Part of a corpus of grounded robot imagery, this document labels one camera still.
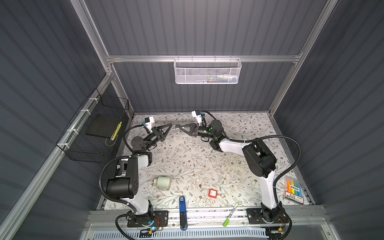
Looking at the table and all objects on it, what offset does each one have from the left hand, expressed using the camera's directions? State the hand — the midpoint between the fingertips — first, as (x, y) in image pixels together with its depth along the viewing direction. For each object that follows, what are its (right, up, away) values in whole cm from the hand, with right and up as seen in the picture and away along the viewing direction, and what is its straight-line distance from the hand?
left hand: (173, 126), depth 77 cm
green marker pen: (+28, -47, -3) cm, 54 cm away
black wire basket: (-40, -8, -13) cm, 43 cm away
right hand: (+4, -3, +1) cm, 5 cm away
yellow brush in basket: (-29, -5, -5) cm, 29 cm away
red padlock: (+21, -37, +3) cm, 42 cm away
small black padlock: (0, -1, +2) cm, 2 cm away
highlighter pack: (+65, -35, +4) cm, 74 cm away
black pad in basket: (-34, +1, -3) cm, 34 cm away
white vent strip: (-16, -52, -7) cm, 55 cm away
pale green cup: (-6, -30, +1) cm, 31 cm away
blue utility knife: (+6, -43, -5) cm, 44 cm away
